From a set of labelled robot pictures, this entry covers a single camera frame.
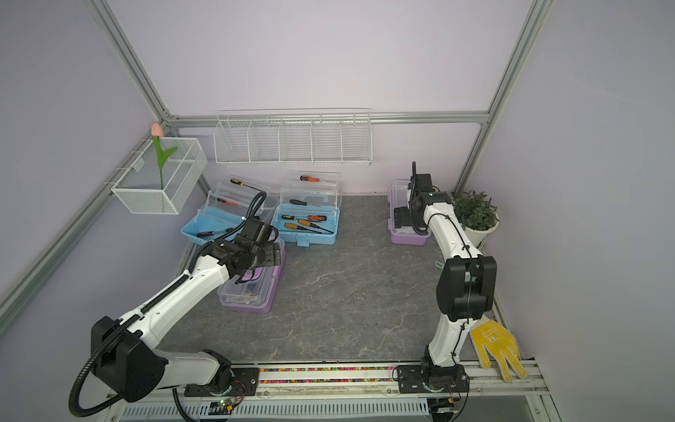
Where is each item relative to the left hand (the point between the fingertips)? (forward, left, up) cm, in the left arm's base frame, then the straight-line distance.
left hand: (264, 255), depth 81 cm
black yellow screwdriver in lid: (+41, +16, -6) cm, 44 cm away
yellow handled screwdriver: (+23, -6, -16) cm, 29 cm away
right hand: (+12, -50, -1) cm, 51 cm away
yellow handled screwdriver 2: (+24, -12, -15) cm, 31 cm away
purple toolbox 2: (+29, -50, -7) cm, 58 cm away
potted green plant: (+9, -72, +2) cm, 73 cm away
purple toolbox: (-10, +2, -5) cm, 11 cm away
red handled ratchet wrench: (+24, +32, -17) cm, 43 cm away
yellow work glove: (-25, -68, -15) cm, 75 cm away
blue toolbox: (+26, +23, -11) cm, 37 cm away
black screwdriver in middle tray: (+31, -8, -9) cm, 33 cm away
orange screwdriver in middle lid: (+41, -11, -5) cm, 43 cm away
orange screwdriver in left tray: (+31, +21, -7) cm, 38 cm away
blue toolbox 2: (+26, -12, -9) cm, 30 cm away
